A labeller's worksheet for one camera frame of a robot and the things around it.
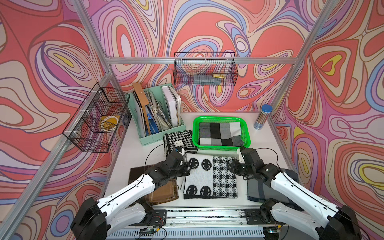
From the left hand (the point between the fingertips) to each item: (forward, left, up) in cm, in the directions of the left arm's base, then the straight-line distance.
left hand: (194, 168), depth 78 cm
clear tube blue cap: (+37, -48, +8) cm, 61 cm away
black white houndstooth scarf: (+24, +7, -7) cm, 26 cm away
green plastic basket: (+26, -34, -3) cm, 43 cm away
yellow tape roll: (+13, +41, +22) cm, 48 cm away
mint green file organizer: (+32, +24, +11) cm, 41 cm away
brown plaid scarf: (-8, +15, -9) cm, 19 cm away
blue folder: (+22, +24, +8) cm, 34 cm away
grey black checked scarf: (+30, -19, -9) cm, 36 cm away
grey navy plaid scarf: (-9, -35, -10) cm, 38 cm away
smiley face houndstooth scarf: (-3, -9, -5) cm, 10 cm away
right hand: (0, -19, -3) cm, 19 cm away
